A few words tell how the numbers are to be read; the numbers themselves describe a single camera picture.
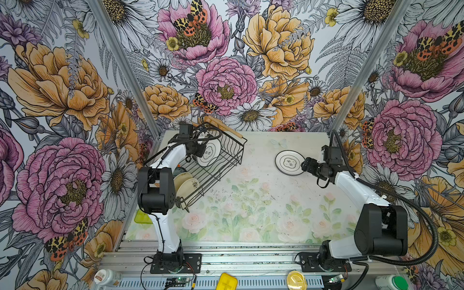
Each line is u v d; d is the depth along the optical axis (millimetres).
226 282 696
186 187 850
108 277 645
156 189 524
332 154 700
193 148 839
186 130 782
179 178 854
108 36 778
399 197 454
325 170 665
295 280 708
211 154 1054
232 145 1022
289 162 1060
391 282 631
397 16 735
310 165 815
